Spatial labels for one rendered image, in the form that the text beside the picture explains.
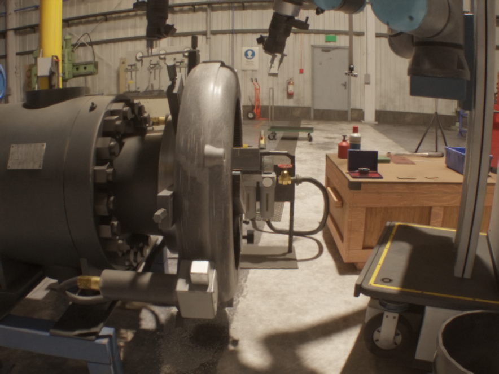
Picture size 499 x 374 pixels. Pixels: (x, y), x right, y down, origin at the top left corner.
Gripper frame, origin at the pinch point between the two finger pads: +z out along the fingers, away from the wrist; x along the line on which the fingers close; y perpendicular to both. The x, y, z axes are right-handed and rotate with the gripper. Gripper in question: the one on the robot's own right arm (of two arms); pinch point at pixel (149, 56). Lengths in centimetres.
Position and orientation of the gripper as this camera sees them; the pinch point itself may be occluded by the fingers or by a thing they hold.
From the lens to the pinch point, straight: 139.1
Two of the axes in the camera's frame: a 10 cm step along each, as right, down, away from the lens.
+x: 3.3, -1.5, 9.3
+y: 9.4, 0.6, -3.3
